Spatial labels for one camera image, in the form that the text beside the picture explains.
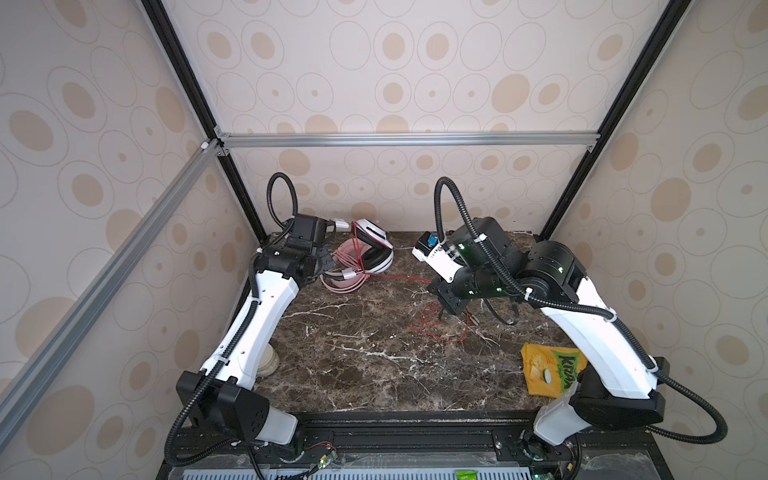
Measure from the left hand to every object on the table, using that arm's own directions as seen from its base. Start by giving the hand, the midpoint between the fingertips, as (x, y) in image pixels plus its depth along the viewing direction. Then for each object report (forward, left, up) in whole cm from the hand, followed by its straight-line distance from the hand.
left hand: (327, 254), depth 76 cm
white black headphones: (+5, -12, -4) cm, 14 cm away
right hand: (-15, -25, +8) cm, 30 cm away
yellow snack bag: (-21, -62, -26) cm, 70 cm away
